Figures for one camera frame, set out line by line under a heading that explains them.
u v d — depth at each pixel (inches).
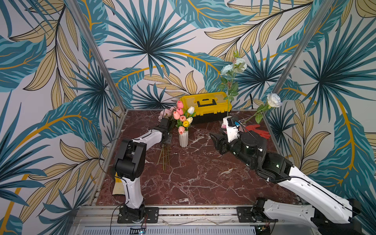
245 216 28.8
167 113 40.1
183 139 35.7
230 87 31.2
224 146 21.0
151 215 28.9
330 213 15.6
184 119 29.0
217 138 21.0
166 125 31.2
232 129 19.6
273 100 25.2
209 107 39.6
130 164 19.9
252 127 43.0
